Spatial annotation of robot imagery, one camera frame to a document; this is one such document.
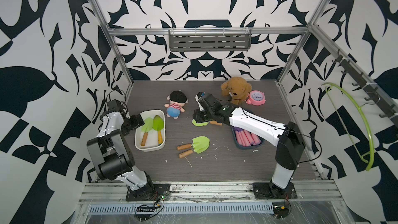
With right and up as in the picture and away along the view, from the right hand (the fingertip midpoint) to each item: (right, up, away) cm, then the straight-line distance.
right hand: (193, 114), depth 82 cm
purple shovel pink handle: (+26, -13, +7) cm, 30 cm away
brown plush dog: (+26, +14, +11) cm, 31 cm away
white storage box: (-20, -1, +14) cm, 24 cm away
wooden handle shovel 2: (0, -20, +3) cm, 20 cm away
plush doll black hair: (-12, +7, +22) cm, 26 cm away
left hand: (-34, -7, +7) cm, 36 cm away
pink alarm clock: (+42, +8, +26) cm, 50 cm away
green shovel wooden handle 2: (+1, -8, +15) cm, 17 cm away
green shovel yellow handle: (-22, -9, +14) cm, 28 cm away
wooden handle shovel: (+3, -18, +8) cm, 20 cm away
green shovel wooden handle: (-29, -9, +13) cm, 33 cm away
